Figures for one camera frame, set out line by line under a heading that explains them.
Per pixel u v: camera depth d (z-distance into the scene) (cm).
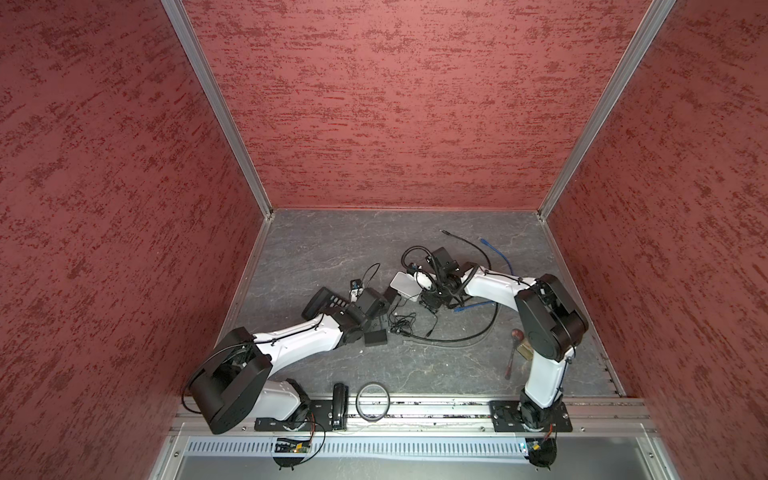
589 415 76
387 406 76
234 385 42
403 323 90
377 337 85
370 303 67
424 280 85
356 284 79
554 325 50
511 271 104
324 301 92
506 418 74
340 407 73
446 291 70
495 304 61
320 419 73
